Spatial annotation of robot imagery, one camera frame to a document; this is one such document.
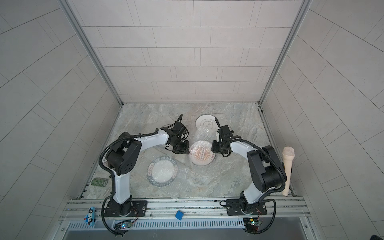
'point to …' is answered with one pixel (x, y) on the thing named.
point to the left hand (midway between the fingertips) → (192, 151)
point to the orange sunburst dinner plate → (201, 153)
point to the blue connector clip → (90, 218)
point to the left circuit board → (122, 225)
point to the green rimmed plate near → (162, 171)
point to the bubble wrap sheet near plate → (140, 187)
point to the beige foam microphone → (288, 153)
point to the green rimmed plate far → (166, 125)
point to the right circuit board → (252, 224)
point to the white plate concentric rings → (207, 123)
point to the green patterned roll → (99, 182)
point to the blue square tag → (179, 215)
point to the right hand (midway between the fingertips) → (212, 148)
